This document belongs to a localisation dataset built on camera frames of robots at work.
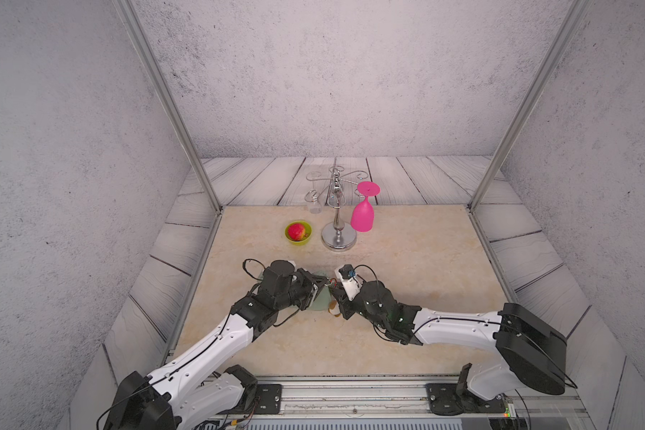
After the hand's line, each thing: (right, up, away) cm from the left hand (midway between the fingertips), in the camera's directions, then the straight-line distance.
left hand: (333, 279), depth 75 cm
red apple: (-14, +13, +30) cm, 35 cm away
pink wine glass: (+10, +18, +18) cm, 28 cm away
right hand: (0, -3, +4) cm, 6 cm away
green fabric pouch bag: (-4, -7, +6) cm, 10 cm away
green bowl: (-10, +13, +33) cm, 36 cm away
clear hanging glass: (-7, +22, +30) cm, 38 cm away
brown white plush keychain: (0, -9, +5) cm, 11 cm away
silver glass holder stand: (+2, +10, +36) cm, 37 cm away
